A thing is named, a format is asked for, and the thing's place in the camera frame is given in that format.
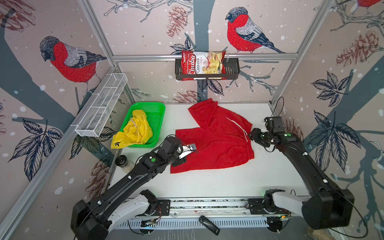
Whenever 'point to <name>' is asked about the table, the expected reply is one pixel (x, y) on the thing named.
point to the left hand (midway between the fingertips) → (182, 148)
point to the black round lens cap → (121, 160)
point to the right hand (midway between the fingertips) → (249, 137)
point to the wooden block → (319, 234)
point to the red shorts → (222, 139)
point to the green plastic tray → (154, 112)
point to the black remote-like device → (209, 225)
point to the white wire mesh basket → (93, 121)
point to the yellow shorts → (138, 131)
